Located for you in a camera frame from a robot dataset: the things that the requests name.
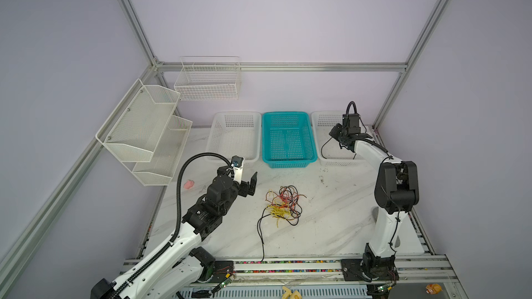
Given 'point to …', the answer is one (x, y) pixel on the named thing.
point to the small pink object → (188, 184)
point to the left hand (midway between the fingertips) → (242, 170)
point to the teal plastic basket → (287, 140)
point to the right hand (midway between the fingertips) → (334, 128)
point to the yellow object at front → (296, 294)
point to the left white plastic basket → (235, 133)
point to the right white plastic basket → (327, 149)
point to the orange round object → (433, 288)
